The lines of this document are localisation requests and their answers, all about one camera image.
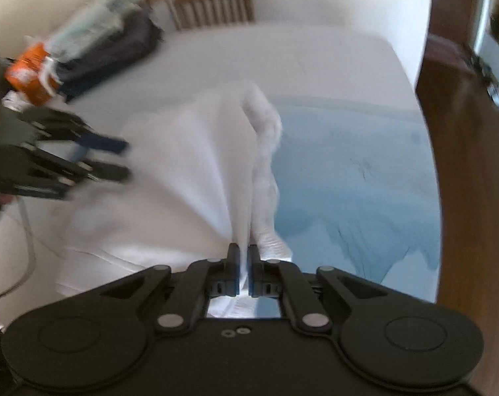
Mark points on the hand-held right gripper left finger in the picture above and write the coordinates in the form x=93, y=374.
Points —
x=233, y=276

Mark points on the light blue garment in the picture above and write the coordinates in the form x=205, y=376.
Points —
x=356, y=181

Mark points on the folded white cloth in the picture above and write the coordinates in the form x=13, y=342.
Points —
x=84, y=20

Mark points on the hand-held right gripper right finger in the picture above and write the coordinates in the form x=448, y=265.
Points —
x=253, y=278

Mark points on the slatted wooden chair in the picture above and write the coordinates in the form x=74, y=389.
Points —
x=216, y=6
x=164, y=4

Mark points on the stack of dark folded clothes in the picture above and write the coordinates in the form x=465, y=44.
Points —
x=117, y=45

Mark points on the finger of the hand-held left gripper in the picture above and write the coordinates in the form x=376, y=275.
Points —
x=109, y=145
x=109, y=173

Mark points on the orange box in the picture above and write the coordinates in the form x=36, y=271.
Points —
x=28, y=74

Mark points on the white lace top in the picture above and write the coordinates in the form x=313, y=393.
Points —
x=183, y=173

